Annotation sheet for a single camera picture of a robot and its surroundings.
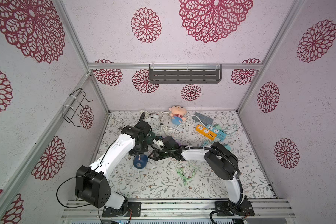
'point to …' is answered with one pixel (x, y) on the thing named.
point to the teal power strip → (220, 134)
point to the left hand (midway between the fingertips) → (140, 152)
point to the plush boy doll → (178, 114)
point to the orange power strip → (204, 131)
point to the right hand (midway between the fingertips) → (149, 155)
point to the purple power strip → (180, 143)
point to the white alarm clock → (155, 120)
